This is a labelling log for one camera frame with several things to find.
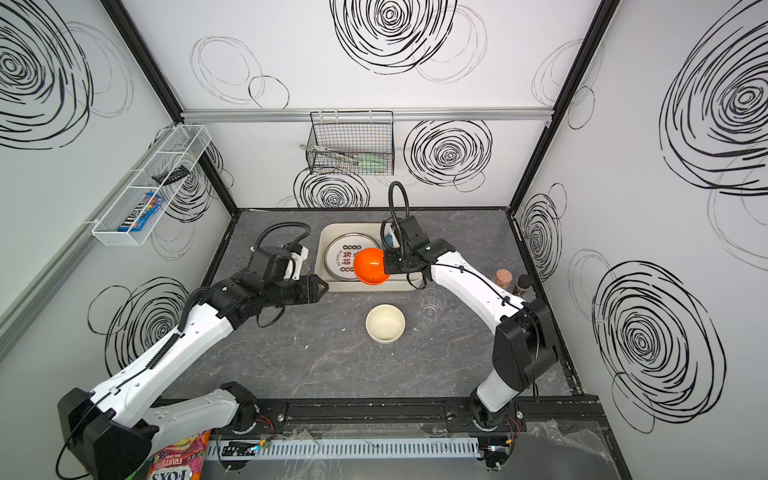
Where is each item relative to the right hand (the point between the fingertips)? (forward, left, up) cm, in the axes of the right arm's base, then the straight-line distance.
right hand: (384, 261), depth 84 cm
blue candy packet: (+1, +59, +18) cm, 61 cm away
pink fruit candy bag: (-45, +44, -13) cm, 64 cm away
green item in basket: (+24, +4, +16) cm, 29 cm away
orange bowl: (-1, +4, -1) cm, 5 cm away
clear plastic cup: (-6, -15, -15) cm, 22 cm away
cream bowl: (-12, 0, -15) cm, 19 cm away
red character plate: (+14, +16, -15) cm, 26 cm away
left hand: (-10, +15, +3) cm, 18 cm away
